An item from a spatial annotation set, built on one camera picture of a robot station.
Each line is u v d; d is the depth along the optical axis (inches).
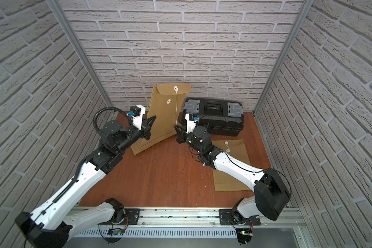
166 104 26.1
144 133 22.7
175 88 24.9
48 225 14.9
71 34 30.9
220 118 36.5
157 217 29.8
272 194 16.4
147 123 23.2
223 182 33.6
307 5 26.9
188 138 25.9
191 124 26.0
